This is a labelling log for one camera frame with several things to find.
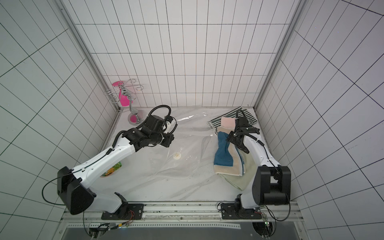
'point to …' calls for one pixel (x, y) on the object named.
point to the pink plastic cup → (125, 100)
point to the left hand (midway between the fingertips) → (170, 141)
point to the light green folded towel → (241, 182)
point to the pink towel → (228, 122)
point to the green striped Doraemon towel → (214, 123)
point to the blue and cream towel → (228, 159)
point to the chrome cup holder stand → (135, 117)
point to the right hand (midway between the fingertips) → (237, 141)
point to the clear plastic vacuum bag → (183, 171)
